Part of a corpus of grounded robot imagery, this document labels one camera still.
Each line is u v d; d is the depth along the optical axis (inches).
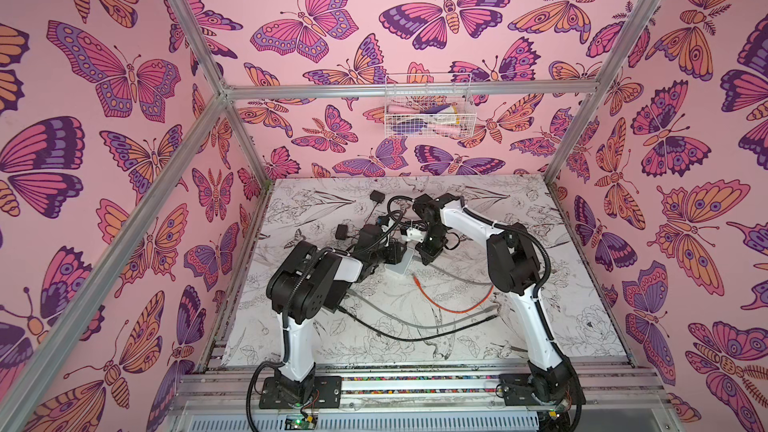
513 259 23.8
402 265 37.0
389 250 35.3
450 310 34.5
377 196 44.8
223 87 36.2
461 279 36.8
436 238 33.7
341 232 40.6
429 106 37.6
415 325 33.6
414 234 36.5
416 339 32.2
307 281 20.6
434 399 28.7
